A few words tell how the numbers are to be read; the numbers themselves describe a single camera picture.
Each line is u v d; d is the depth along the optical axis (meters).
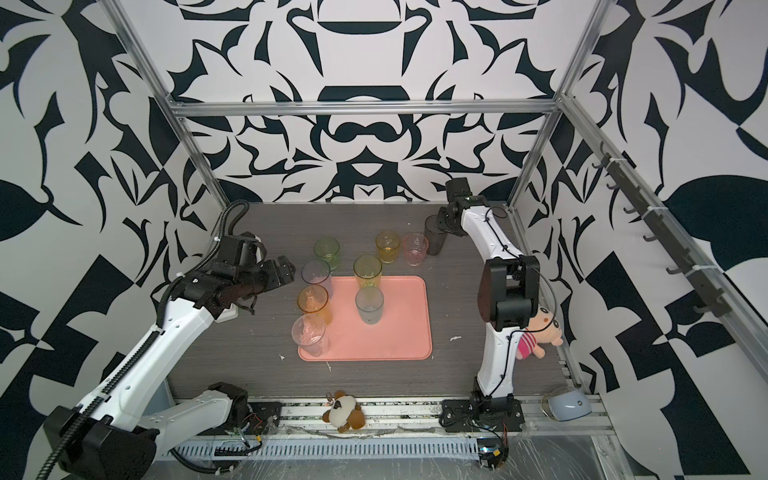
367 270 0.92
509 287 0.53
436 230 0.90
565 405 0.69
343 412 0.73
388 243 1.04
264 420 0.73
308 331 0.86
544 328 0.50
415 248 1.04
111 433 0.37
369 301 0.92
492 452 0.71
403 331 0.85
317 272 0.85
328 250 1.01
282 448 0.71
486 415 0.67
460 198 0.76
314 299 0.85
